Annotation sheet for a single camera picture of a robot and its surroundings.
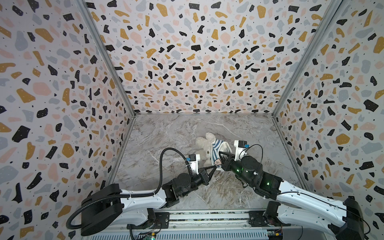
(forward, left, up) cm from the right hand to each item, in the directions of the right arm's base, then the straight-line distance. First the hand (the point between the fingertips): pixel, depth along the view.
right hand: (218, 151), depth 69 cm
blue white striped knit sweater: (+2, 0, +1) cm, 3 cm away
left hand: (-6, -1, -4) cm, 7 cm away
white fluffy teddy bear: (+13, +7, -16) cm, 22 cm away
